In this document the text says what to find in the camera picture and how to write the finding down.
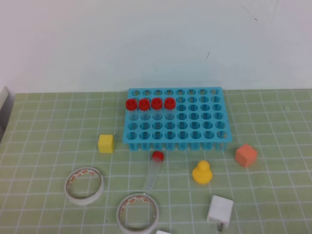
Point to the orange cube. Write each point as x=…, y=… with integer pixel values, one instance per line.
x=246, y=155

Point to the blue tube rack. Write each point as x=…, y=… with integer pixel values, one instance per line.
x=199, y=120

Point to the yellow cube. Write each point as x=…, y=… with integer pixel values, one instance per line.
x=106, y=143

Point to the front white tape roll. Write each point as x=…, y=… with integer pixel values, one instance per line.
x=137, y=214

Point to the white tape roll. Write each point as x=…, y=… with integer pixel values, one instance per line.
x=81, y=201
x=137, y=214

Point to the yellow rubber duck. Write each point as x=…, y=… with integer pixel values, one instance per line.
x=202, y=173

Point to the left white tape roll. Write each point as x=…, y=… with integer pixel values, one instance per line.
x=81, y=201

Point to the red capped clear tube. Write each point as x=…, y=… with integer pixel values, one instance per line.
x=153, y=169

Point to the white charger plug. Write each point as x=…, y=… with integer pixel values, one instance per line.
x=220, y=212

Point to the green grid cloth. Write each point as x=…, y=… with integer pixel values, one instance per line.
x=51, y=135

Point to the small white block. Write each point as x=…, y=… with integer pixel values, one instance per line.
x=162, y=232

